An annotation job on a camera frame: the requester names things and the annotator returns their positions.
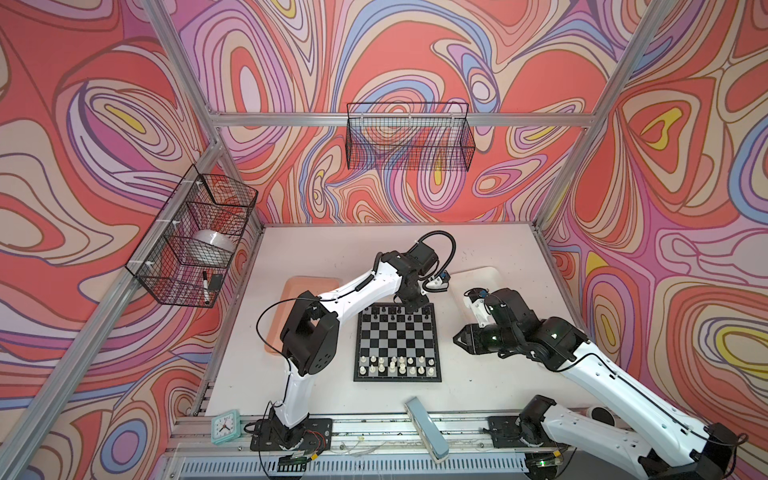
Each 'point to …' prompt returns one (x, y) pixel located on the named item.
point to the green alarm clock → (226, 427)
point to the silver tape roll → (221, 239)
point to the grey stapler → (427, 430)
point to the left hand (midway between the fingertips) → (420, 298)
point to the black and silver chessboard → (396, 345)
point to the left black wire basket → (187, 257)
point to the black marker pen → (205, 288)
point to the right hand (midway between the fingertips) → (462, 347)
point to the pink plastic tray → (292, 288)
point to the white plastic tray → (487, 277)
